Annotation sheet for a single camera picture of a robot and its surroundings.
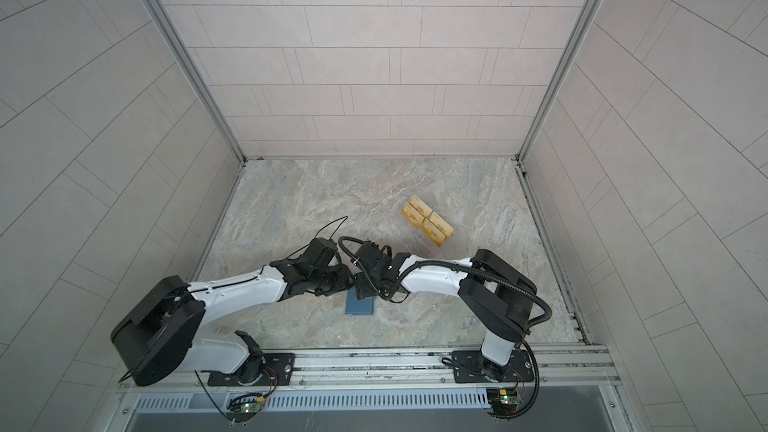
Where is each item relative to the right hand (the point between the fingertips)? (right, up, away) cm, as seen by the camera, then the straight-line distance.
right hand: (361, 293), depth 84 cm
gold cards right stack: (+22, +18, +3) cm, 28 cm away
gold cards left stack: (+16, +22, +8) cm, 29 cm away
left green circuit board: (-24, -19, -19) cm, 36 cm away
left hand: (0, +3, +1) cm, 3 cm away
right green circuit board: (+35, -19, -16) cm, 43 cm away
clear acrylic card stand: (+18, +21, +7) cm, 28 cm away
